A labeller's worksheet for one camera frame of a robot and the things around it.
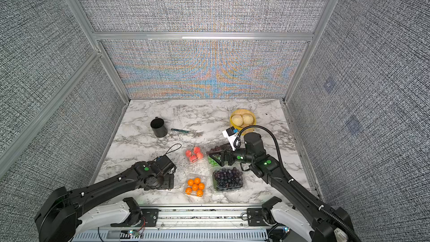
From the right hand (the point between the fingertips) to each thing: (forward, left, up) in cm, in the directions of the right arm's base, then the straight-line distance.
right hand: (215, 147), depth 73 cm
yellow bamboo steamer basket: (+3, -10, +10) cm, 14 cm away
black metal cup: (+20, +33, -12) cm, 40 cm away
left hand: (-10, +23, -19) cm, 31 cm away
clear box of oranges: (-11, +10, -18) cm, 23 cm away
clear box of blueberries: (-9, -5, -15) cm, 18 cm away
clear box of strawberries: (+5, +11, -18) cm, 22 cm away
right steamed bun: (+27, -20, -16) cm, 37 cm away
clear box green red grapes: (+8, +3, -17) cm, 19 cm away
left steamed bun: (+26, -13, -15) cm, 33 cm away
